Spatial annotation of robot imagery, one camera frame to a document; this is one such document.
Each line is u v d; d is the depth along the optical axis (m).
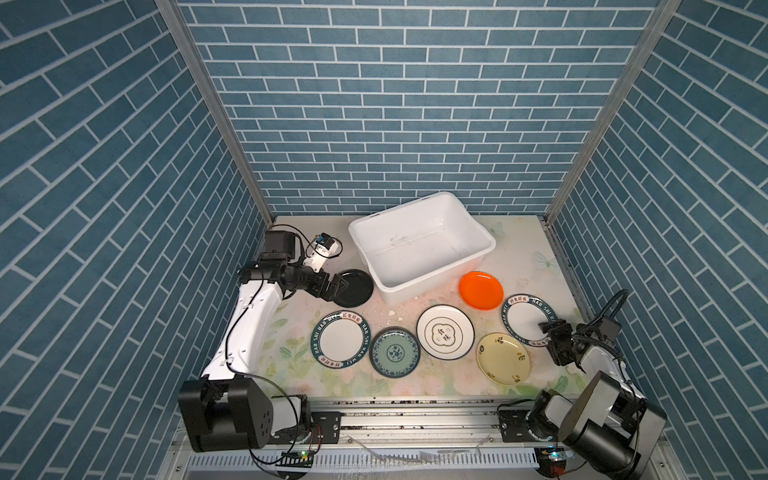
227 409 0.39
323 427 0.74
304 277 0.67
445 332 0.89
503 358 0.87
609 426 0.44
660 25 0.74
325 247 0.70
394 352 0.86
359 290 0.97
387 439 0.73
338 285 0.71
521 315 0.94
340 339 0.88
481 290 1.01
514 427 0.74
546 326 0.81
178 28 0.73
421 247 1.12
